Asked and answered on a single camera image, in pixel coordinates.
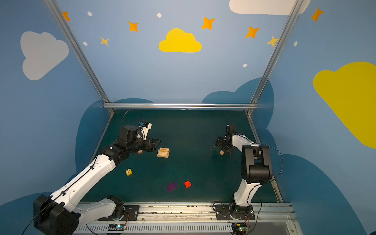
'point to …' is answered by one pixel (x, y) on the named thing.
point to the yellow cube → (129, 172)
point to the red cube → (187, 184)
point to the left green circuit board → (117, 227)
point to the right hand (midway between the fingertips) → (221, 145)
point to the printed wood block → (163, 151)
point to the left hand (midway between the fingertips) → (157, 139)
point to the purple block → (171, 186)
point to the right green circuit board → (239, 228)
